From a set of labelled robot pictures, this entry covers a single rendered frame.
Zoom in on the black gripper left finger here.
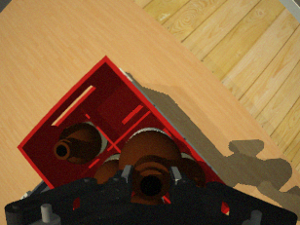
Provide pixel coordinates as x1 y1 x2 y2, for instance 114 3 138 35
4 165 133 225

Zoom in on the red crate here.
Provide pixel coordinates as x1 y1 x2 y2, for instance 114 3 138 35
18 56 225 189

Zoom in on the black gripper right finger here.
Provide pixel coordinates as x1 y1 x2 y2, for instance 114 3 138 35
169 167 298 225

